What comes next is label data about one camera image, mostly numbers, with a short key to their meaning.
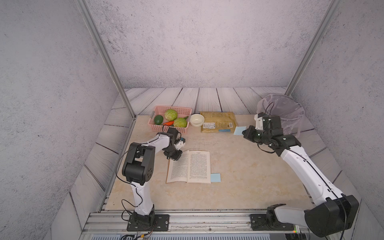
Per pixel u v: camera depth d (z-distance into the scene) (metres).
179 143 0.91
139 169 0.52
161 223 0.73
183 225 0.73
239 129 0.83
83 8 0.70
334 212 0.38
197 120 1.14
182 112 1.19
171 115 1.14
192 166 0.91
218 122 1.15
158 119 1.13
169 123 1.12
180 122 1.08
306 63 0.90
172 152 0.85
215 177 0.87
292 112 0.93
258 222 0.72
